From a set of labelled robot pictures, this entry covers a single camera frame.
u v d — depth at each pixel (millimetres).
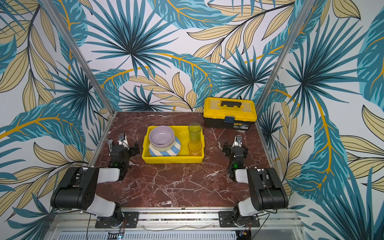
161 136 925
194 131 955
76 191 443
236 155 690
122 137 782
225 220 733
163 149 880
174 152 930
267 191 455
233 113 994
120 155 699
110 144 999
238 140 774
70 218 749
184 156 947
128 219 733
